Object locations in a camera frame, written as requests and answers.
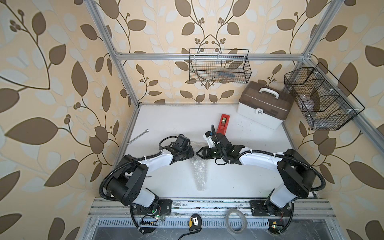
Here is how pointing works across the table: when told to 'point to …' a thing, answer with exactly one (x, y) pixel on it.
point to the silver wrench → (128, 142)
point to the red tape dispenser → (222, 128)
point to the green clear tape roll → (224, 120)
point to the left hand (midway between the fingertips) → (191, 150)
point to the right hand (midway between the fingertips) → (198, 153)
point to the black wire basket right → (326, 104)
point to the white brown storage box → (264, 104)
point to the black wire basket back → (219, 65)
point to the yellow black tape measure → (195, 222)
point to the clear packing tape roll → (244, 221)
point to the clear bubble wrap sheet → (200, 165)
